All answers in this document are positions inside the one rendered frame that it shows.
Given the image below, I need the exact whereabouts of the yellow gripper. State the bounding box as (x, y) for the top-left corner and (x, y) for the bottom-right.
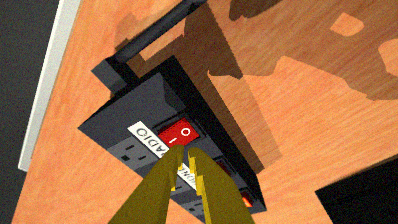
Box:
(107, 144), (256, 224)

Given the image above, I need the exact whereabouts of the black power strip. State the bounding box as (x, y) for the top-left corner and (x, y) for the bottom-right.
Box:
(77, 0), (267, 224)

